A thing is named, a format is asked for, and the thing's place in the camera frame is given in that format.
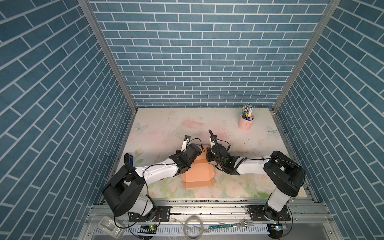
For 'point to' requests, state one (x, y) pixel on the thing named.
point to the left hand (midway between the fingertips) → (187, 150)
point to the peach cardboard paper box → (201, 173)
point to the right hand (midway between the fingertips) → (205, 147)
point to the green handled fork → (221, 226)
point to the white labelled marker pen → (251, 109)
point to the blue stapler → (128, 159)
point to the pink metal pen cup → (245, 124)
